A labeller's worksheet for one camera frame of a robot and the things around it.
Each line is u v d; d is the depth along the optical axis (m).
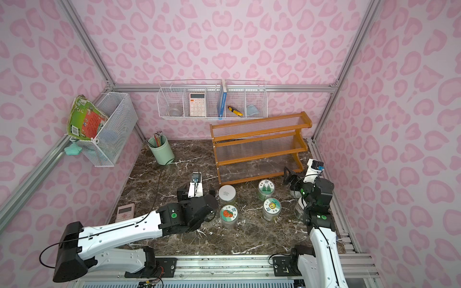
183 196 0.63
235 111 0.95
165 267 0.73
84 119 0.72
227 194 0.84
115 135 0.66
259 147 1.16
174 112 0.97
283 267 0.72
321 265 0.46
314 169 0.63
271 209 0.80
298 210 0.82
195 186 0.59
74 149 0.63
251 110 1.00
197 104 0.93
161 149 0.98
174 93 0.97
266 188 0.88
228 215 0.79
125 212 0.88
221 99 0.87
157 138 0.98
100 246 0.41
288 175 0.69
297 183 0.67
